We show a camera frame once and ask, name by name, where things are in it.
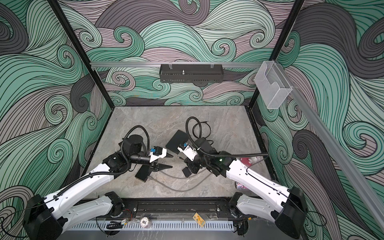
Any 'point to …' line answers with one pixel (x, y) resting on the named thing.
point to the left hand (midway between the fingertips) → (172, 159)
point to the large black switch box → (179, 138)
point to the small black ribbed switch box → (142, 174)
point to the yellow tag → (197, 217)
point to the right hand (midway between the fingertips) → (186, 160)
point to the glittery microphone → (240, 186)
